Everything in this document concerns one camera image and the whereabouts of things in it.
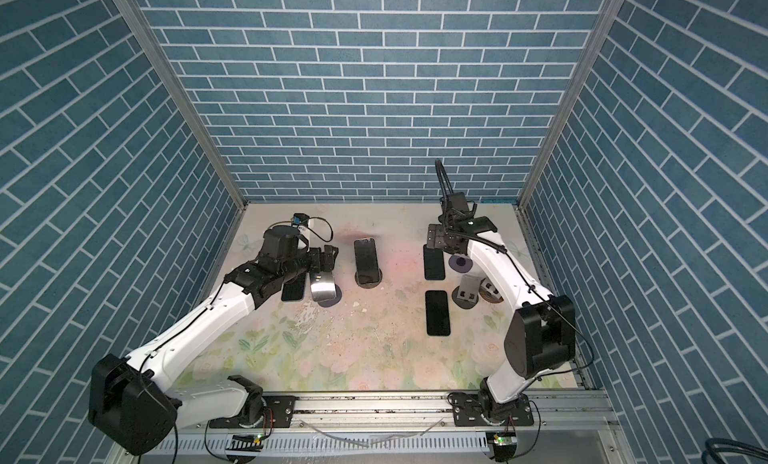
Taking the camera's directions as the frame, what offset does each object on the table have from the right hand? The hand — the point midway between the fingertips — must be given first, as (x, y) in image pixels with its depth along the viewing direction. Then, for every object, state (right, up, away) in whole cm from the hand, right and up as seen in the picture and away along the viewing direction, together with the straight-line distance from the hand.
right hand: (444, 234), depth 88 cm
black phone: (-1, -25, +5) cm, 25 cm away
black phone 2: (-1, -11, +15) cm, 19 cm away
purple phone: (-37, -15, +2) cm, 40 cm away
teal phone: (-23, -13, +9) cm, 28 cm away
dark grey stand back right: (+7, -18, +3) cm, 20 cm away
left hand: (-34, -4, -6) cm, 34 cm away
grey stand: (+8, -10, +15) cm, 20 cm away
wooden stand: (-23, -17, +9) cm, 30 cm away
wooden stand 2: (+14, -18, +4) cm, 24 cm away
